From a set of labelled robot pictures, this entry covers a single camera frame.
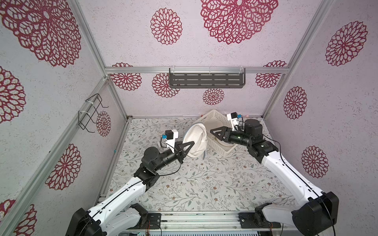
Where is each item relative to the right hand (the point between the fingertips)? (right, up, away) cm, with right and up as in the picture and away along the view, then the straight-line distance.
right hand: (215, 133), depth 73 cm
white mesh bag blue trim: (-10, 0, -6) cm, 12 cm away
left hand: (-12, -5, -7) cm, 14 cm away
